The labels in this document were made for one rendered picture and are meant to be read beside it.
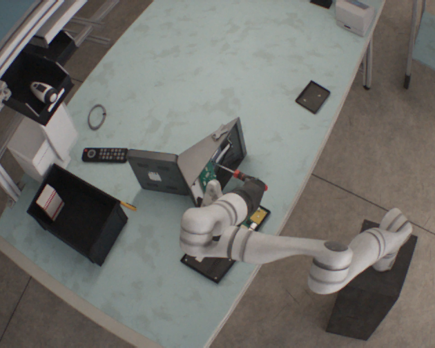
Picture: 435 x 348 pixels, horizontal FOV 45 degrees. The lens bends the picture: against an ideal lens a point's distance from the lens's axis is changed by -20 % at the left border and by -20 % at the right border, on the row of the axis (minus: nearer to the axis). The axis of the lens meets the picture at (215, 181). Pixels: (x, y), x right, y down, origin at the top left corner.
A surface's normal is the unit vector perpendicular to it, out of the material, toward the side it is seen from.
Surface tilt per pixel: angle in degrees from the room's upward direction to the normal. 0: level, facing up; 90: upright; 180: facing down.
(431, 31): 0
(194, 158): 0
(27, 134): 0
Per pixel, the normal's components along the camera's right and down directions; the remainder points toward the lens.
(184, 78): -0.14, -0.44
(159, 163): -0.22, 0.88
